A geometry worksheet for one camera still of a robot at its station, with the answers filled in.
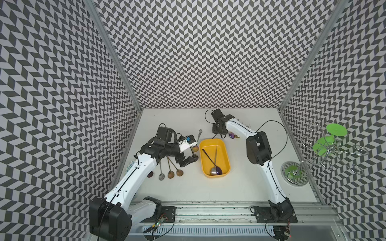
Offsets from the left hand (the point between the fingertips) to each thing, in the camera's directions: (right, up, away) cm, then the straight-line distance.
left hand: (191, 152), depth 76 cm
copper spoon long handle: (-8, -14, +12) cm, 20 cm away
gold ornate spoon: (+23, +8, -1) cm, 24 cm away
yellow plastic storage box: (+13, -7, +18) cm, 23 cm away
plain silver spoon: (+12, -14, +12) cm, 22 cm away
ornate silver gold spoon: (+2, -2, +20) cm, 20 cm away
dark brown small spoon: (-24, -15, +9) cm, 30 cm away
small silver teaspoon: (-18, -16, +11) cm, 26 cm away
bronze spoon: (-13, -15, +11) cm, 22 cm away
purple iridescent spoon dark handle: (+15, -13, +13) cm, 24 cm away
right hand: (+17, +8, +30) cm, 35 cm away
